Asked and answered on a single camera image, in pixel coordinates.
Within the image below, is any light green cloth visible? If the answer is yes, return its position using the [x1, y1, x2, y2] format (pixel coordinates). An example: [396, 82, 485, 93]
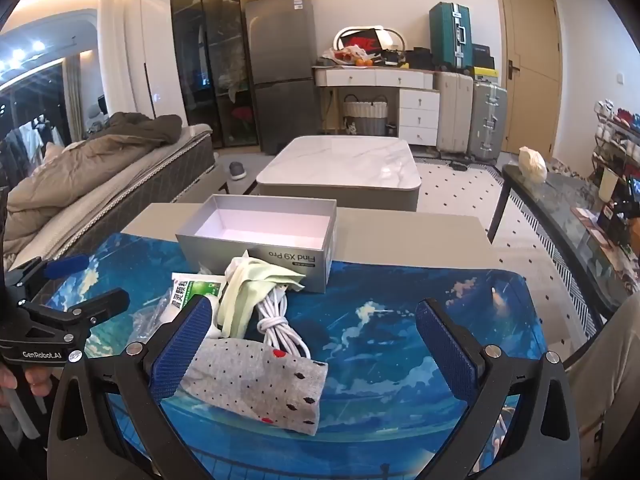
[218, 256, 306, 339]

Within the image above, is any shoe rack with shoes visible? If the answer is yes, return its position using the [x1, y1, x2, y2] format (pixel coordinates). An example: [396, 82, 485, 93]
[585, 99, 640, 196]

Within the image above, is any grey quilted mattress bed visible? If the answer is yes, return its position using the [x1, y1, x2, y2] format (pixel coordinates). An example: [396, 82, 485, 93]
[10, 122, 217, 271]

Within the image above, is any white usb cable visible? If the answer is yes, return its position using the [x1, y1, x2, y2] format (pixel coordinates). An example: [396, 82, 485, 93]
[256, 280, 312, 358]

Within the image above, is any white dresser with drawers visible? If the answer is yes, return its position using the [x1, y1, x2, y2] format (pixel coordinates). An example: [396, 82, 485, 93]
[313, 66, 442, 146]

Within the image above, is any grey cardboard box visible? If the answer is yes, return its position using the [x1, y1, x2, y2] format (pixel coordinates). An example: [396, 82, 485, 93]
[175, 194, 338, 294]

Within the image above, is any red black shoe box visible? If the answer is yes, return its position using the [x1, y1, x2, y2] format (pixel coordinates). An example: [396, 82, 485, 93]
[339, 30, 384, 54]

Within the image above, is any tan wooden door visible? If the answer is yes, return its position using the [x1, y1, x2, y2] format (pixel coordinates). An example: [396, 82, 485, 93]
[492, 0, 562, 157]

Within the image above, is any teal suitcase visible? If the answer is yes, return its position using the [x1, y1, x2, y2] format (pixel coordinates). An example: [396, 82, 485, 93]
[429, 2, 472, 72]

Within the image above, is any tan duvet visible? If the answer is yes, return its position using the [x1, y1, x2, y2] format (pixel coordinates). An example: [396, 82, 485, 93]
[0, 132, 166, 256]

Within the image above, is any green white medicine packet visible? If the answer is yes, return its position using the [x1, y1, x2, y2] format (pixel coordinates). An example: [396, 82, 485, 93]
[170, 272, 224, 323]

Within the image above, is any clear plastic bag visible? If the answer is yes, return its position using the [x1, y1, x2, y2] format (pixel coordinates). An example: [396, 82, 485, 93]
[127, 292, 176, 348]

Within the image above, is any white crumpled bag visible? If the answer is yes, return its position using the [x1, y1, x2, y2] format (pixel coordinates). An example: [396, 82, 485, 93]
[517, 146, 549, 184]

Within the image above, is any silver suitcase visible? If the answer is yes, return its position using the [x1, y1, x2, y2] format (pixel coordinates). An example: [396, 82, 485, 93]
[470, 80, 509, 162]

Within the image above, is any white wardrobe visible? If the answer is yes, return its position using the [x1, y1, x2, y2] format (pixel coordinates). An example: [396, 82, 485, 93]
[97, 0, 173, 136]

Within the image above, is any grey dotted sock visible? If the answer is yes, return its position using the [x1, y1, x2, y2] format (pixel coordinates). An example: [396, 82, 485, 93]
[177, 337, 329, 436]

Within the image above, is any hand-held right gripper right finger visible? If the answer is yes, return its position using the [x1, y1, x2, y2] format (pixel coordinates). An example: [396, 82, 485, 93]
[415, 298, 581, 480]

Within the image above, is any grey refrigerator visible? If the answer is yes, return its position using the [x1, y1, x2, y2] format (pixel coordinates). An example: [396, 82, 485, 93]
[245, 0, 319, 156]

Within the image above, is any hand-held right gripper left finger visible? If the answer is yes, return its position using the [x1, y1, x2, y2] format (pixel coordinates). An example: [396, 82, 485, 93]
[47, 296, 221, 480]

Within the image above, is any white marble coffee table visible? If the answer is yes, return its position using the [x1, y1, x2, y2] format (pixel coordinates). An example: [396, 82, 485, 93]
[256, 135, 421, 212]

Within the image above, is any dark olive blanket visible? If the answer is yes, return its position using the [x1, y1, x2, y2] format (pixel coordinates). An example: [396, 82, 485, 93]
[87, 111, 184, 150]

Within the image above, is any dark glass cabinet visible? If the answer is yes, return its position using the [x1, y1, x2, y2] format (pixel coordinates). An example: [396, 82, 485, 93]
[169, 0, 261, 150]

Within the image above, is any beige suitcase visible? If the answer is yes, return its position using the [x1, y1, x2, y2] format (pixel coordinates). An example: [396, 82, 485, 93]
[436, 71, 475, 154]

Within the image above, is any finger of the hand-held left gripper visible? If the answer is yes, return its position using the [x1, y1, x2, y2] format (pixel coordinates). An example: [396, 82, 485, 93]
[22, 287, 131, 357]
[5, 254, 91, 306]

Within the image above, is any dark glass side table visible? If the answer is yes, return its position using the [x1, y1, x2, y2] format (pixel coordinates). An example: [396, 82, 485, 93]
[487, 164, 640, 342]

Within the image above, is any white wicker basket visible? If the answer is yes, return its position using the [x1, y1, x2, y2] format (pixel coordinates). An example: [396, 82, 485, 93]
[342, 94, 390, 136]

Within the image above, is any plastic bag with oranges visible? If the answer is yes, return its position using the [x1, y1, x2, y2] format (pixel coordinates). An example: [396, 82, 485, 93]
[322, 45, 375, 69]

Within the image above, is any person's beige trouser leg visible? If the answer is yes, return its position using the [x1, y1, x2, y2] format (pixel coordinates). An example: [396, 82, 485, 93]
[564, 290, 640, 480]

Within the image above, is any blue sky printed desk mat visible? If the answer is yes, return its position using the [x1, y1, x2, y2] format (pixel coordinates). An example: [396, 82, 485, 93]
[47, 231, 588, 480]

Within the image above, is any person's left hand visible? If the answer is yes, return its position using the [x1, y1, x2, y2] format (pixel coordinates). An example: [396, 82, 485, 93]
[0, 364, 58, 406]

